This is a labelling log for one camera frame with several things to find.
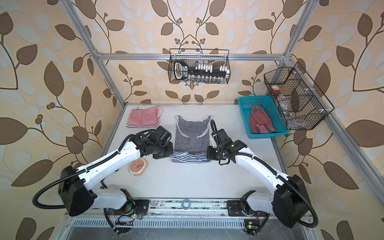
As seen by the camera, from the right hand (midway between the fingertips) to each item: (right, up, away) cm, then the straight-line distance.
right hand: (207, 156), depth 81 cm
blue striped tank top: (-10, +5, +19) cm, 22 cm away
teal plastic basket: (+49, +31, +30) cm, 65 cm away
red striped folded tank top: (-45, +21, +27) cm, 56 cm away
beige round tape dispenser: (-40, -8, +5) cm, 41 cm away
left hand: (-18, +3, -2) cm, 18 cm away
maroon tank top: (+38, +18, +22) cm, 48 cm away
